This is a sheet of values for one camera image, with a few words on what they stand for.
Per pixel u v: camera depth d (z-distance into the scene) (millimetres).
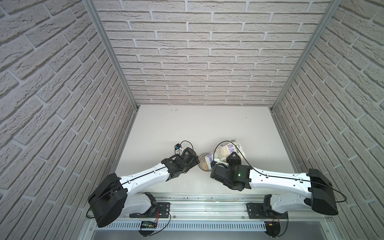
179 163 620
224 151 758
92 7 698
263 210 658
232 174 561
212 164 708
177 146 763
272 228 691
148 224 718
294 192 448
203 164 878
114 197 411
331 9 697
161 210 735
